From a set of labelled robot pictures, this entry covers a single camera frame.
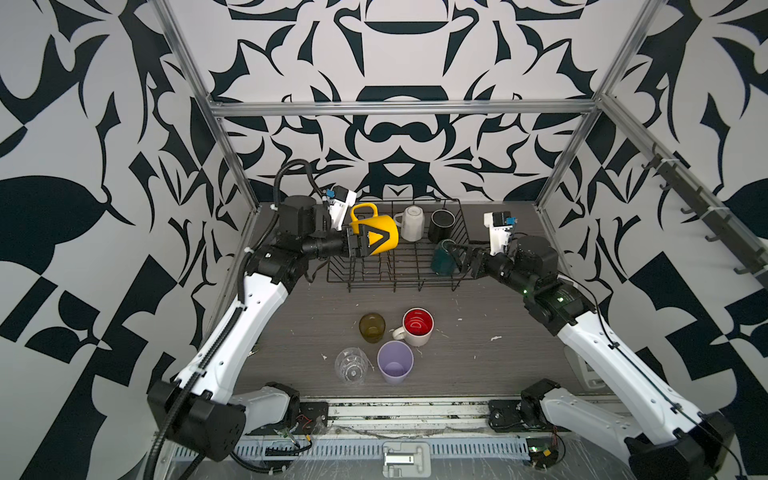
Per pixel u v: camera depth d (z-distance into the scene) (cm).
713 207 59
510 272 59
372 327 87
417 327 89
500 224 61
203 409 37
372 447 71
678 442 38
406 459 67
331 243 59
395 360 81
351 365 82
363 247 59
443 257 92
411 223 101
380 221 66
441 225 99
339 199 61
